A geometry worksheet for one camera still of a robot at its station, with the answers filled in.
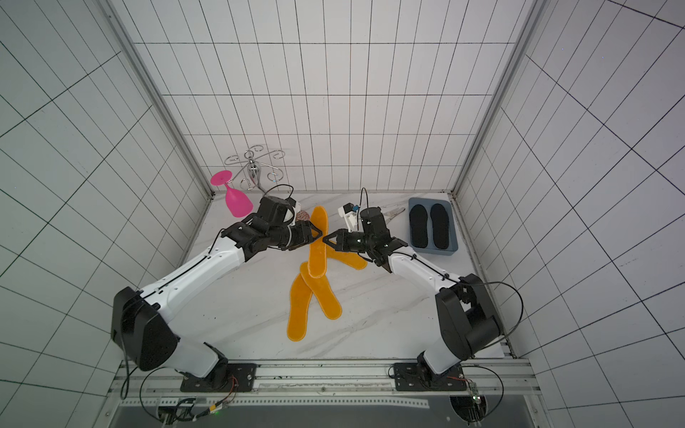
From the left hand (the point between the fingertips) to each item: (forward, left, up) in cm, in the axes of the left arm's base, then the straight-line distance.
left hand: (313, 240), depth 79 cm
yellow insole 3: (-8, -2, -20) cm, 21 cm away
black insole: (+26, -41, -19) cm, 52 cm away
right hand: (0, -1, -1) cm, 1 cm away
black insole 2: (+25, -50, -21) cm, 60 cm away
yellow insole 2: (+4, -12, -19) cm, 23 cm away
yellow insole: (-7, -1, -4) cm, 8 cm away
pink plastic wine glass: (+18, +30, -4) cm, 35 cm away
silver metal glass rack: (+26, +22, +5) cm, 35 cm away
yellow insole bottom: (-12, +6, -20) cm, 24 cm away
